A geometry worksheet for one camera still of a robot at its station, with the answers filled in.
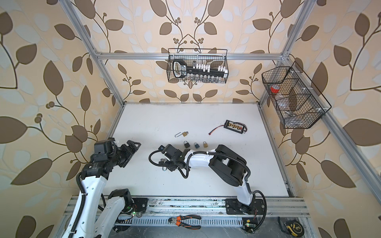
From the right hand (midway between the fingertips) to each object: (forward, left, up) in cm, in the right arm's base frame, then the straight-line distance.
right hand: (171, 160), depth 90 cm
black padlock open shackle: (-6, +3, -1) cm, 7 cm away
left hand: (0, +16, +17) cm, 23 cm away
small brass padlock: (+11, -21, 0) cm, 24 cm away
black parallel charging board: (+23, -45, +1) cm, 50 cm away
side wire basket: (+13, -67, +34) cm, 76 cm away
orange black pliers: (-31, -6, 0) cm, 31 cm away
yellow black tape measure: (-35, -59, +3) cm, 69 cm away
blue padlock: (+10, -16, 0) cm, 19 cm away
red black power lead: (+19, -26, 0) cm, 32 cm away
